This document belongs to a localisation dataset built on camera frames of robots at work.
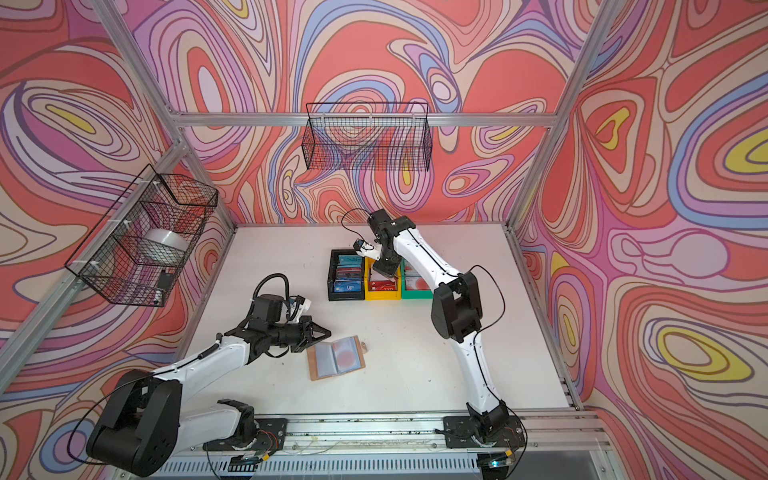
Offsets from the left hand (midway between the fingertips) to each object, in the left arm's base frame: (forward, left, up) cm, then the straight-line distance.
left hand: (332, 333), depth 82 cm
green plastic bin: (+20, -24, -7) cm, 32 cm away
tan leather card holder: (-6, +4, -7) cm, 10 cm away
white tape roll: (+11, +38, +24) cm, 47 cm away
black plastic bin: (+24, -1, -6) cm, 24 cm away
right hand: (+21, -17, +1) cm, 27 cm away
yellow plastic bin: (+20, -13, -6) cm, 24 cm away
